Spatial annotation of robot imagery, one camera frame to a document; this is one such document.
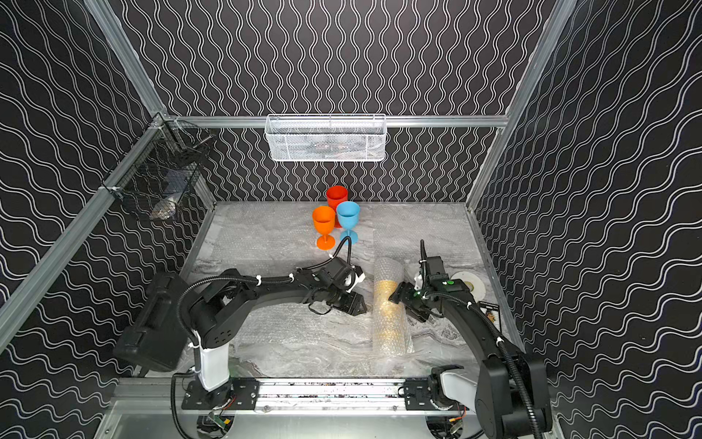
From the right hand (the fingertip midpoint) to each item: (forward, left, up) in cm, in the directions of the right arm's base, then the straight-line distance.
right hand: (398, 302), depth 84 cm
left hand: (+1, +11, -3) cm, 12 cm away
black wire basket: (+35, +80, +21) cm, 90 cm away
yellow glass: (-10, +3, 0) cm, 10 cm away
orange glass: (+30, +25, +6) cm, 39 cm away
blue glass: (+33, +16, +5) cm, 37 cm away
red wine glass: (+41, +22, +7) cm, 47 cm away
